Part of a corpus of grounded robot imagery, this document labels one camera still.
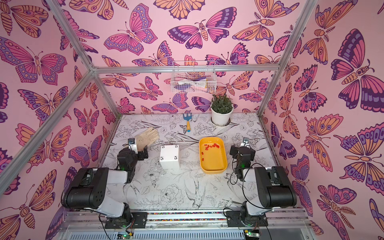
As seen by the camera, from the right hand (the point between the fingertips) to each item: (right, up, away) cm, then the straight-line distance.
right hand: (244, 146), depth 93 cm
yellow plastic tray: (-19, -7, +6) cm, 21 cm away
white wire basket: (-32, +39, -3) cm, 50 cm away
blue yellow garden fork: (-36, +20, +27) cm, 50 cm away
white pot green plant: (-12, +24, +10) cm, 28 cm away
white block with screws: (-45, -5, -8) cm, 46 cm away
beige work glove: (-64, +4, +13) cm, 66 cm away
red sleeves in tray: (-23, -3, +7) cm, 24 cm away
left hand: (-65, +1, +1) cm, 65 cm away
